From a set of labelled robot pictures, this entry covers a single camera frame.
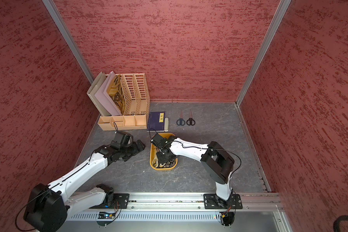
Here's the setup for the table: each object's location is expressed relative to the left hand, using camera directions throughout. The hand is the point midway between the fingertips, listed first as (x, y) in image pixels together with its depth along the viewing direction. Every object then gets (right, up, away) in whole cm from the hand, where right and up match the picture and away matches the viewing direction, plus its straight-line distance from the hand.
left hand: (139, 152), depth 83 cm
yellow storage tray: (+9, -8, +1) cm, 12 cm away
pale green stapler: (+14, +15, +20) cm, 29 cm away
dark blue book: (+6, +18, +24) cm, 30 cm away
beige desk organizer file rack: (-12, +30, +35) cm, 48 cm away
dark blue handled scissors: (+25, +17, +25) cm, 40 cm away
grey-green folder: (-30, +37, +2) cm, 47 cm away
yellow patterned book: (-21, +39, +16) cm, 47 cm away
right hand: (+15, -6, +2) cm, 16 cm away
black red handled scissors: (+33, +17, +26) cm, 45 cm away
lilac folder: (-24, +32, +6) cm, 41 cm away
